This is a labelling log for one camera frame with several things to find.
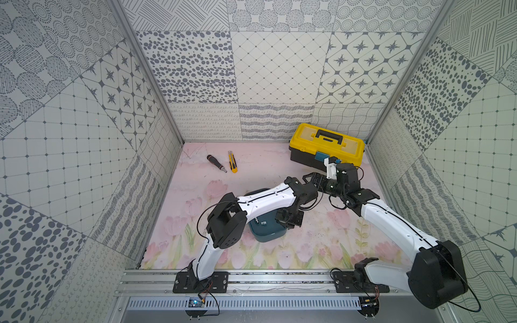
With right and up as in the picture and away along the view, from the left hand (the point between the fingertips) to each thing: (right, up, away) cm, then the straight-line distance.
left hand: (294, 226), depth 80 cm
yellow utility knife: (-30, +26, +31) cm, 50 cm away
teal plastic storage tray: (-12, -2, +6) cm, 14 cm away
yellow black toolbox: (+10, +34, +18) cm, 40 cm away
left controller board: (-37, -25, -8) cm, 45 cm away
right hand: (+7, +18, +4) cm, 19 cm away
